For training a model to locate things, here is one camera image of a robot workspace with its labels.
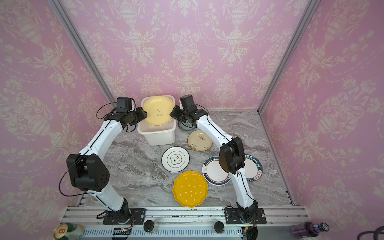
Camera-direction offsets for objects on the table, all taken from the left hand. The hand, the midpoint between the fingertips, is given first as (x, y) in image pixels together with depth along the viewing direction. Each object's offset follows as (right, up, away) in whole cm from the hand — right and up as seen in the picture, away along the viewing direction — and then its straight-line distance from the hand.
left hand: (145, 114), depth 89 cm
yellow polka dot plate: (+27, -42, -6) cm, 50 cm away
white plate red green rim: (+41, -35, -2) cm, 54 cm away
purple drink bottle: (+79, -52, -24) cm, 98 cm away
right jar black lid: (+41, -54, -20) cm, 70 cm away
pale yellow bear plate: (+8, +3, +1) cm, 8 cm away
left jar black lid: (+10, -49, -25) cm, 56 cm away
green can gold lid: (-23, -51, -27) cm, 62 cm away
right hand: (+15, +1, -1) cm, 15 cm away
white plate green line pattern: (+17, -28, +6) cm, 34 cm away
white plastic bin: (+8, -8, +1) cm, 12 cm away
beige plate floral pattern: (+32, -18, +14) cm, 40 cm away
